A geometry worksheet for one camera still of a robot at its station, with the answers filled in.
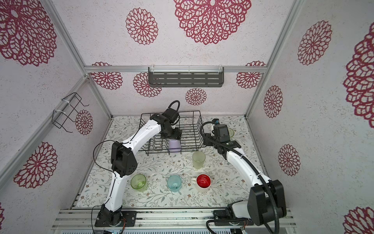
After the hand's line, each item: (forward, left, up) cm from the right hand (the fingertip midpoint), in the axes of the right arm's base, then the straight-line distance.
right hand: (209, 134), depth 85 cm
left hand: (+1, +21, -7) cm, 23 cm away
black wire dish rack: (+18, +11, -19) cm, 29 cm away
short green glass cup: (-23, +41, -17) cm, 50 cm away
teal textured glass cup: (-23, +20, -18) cm, 35 cm away
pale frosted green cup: (-7, +6, -17) cm, 19 cm away
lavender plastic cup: (-3, +21, -9) cm, 23 cm away
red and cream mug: (-22, +3, -17) cm, 28 cm away
